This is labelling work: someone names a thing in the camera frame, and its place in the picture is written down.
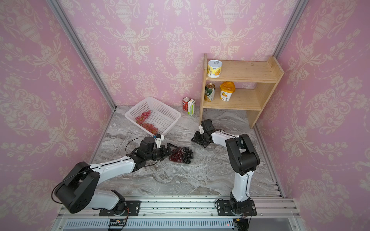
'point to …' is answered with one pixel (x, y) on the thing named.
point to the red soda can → (185, 102)
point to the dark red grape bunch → (177, 155)
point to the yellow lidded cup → (227, 89)
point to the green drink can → (209, 91)
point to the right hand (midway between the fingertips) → (193, 139)
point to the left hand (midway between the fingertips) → (176, 152)
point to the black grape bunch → (188, 155)
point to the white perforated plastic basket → (152, 116)
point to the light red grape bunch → (148, 126)
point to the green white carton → (191, 106)
